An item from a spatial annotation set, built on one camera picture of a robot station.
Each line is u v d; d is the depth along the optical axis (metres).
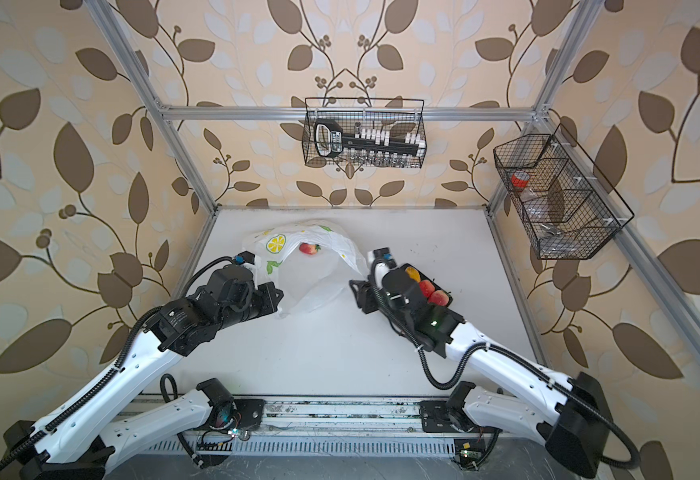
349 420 0.74
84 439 0.39
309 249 1.03
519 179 0.87
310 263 1.04
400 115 0.91
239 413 0.74
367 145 0.84
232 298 0.52
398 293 0.53
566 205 0.75
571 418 0.39
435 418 0.73
